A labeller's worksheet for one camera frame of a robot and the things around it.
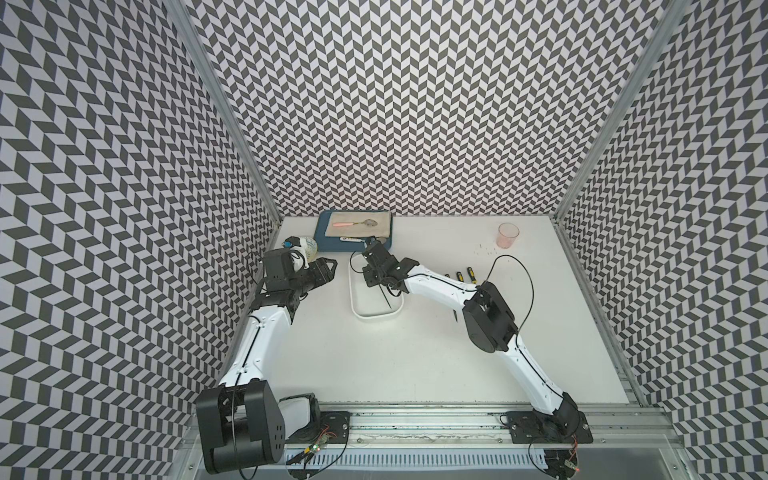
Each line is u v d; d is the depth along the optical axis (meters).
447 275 1.01
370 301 0.92
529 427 0.73
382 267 0.75
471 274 1.02
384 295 0.94
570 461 0.68
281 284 0.63
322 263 0.75
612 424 0.76
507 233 1.04
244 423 0.40
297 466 0.68
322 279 0.74
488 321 0.59
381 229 1.12
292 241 0.75
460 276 1.02
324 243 1.12
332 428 0.72
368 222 1.19
